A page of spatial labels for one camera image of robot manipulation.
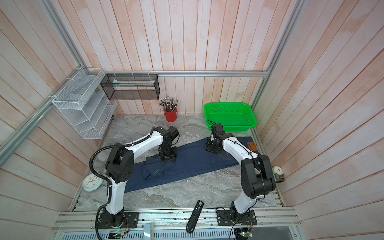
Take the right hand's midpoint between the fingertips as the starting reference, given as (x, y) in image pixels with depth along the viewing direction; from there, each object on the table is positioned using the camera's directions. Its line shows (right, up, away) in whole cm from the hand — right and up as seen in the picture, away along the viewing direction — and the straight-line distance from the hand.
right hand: (207, 147), depth 93 cm
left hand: (-21, -9, -4) cm, 23 cm away
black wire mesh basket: (-53, +42, +11) cm, 68 cm away
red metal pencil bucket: (-26, +22, +27) cm, 43 cm away
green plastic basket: (+25, +22, +26) cm, 42 cm away
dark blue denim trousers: (-9, -8, +3) cm, 12 cm away
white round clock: (-68, -19, -9) cm, 71 cm away
